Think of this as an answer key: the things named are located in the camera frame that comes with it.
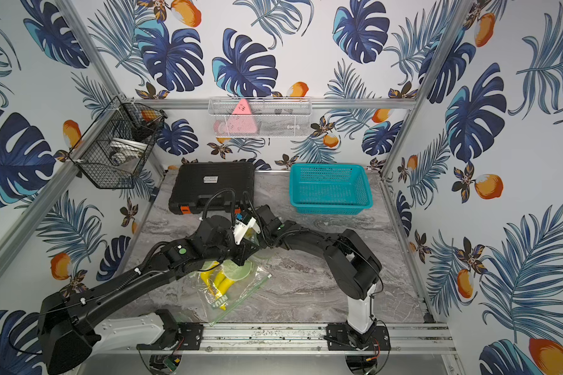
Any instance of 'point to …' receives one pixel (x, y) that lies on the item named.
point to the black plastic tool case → (195, 181)
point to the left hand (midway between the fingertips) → (260, 245)
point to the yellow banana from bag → (249, 232)
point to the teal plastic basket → (329, 188)
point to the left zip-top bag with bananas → (248, 278)
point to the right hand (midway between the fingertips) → (262, 229)
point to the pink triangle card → (241, 120)
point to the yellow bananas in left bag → (216, 283)
